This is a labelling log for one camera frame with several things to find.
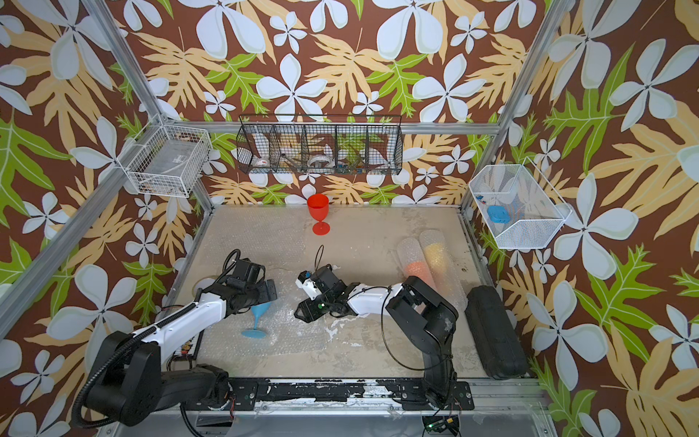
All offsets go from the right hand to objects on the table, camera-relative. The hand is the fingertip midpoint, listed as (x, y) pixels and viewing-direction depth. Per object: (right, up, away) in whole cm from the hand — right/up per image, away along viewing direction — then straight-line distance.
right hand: (299, 310), depth 87 cm
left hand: (-12, +7, +3) cm, 14 cm away
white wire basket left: (-43, +49, -1) cm, 65 cm away
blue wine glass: (-13, +1, -3) cm, 13 cm away
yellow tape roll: (-36, +5, +2) cm, 36 cm away
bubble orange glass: (+39, +15, +6) cm, 42 cm away
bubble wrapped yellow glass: (+49, +13, +5) cm, 51 cm away
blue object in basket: (+62, +31, -6) cm, 70 cm away
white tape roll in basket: (+6, +53, +11) cm, 54 cm away
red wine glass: (+5, +36, +12) cm, 38 cm away
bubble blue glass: (-3, -7, -3) cm, 8 cm away
